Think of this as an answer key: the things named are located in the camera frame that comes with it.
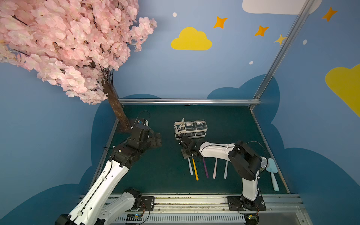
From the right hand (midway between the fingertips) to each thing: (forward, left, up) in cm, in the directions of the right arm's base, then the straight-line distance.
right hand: (187, 149), depth 95 cm
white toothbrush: (-12, -2, -1) cm, 12 cm away
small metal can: (-8, -47, +4) cm, 48 cm away
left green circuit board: (-40, +27, -3) cm, 49 cm away
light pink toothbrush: (-12, -18, -2) cm, 22 cm away
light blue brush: (-9, -55, -2) cm, 56 cm away
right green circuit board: (-37, -35, -4) cm, 51 cm away
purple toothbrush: (-15, -12, -1) cm, 20 cm away
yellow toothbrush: (-16, -6, -1) cm, 17 cm away
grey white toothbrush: (+12, +4, +17) cm, 21 cm away
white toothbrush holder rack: (+11, -1, +9) cm, 14 cm away
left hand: (-6, +19, +25) cm, 32 cm away
